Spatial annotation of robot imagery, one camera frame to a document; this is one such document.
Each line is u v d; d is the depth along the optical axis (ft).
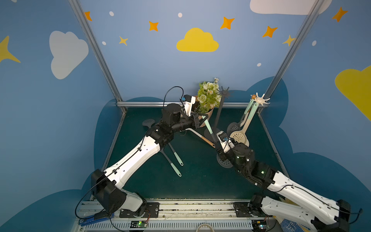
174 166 2.94
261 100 2.35
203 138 3.31
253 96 2.39
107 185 1.27
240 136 2.83
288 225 2.26
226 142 1.85
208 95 3.05
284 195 1.57
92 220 2.32
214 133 3.50
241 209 2.46
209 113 3.20
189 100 1.97
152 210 2.45
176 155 3.07
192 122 1.95
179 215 2.41
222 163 2.35
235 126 2.99
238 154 1.66
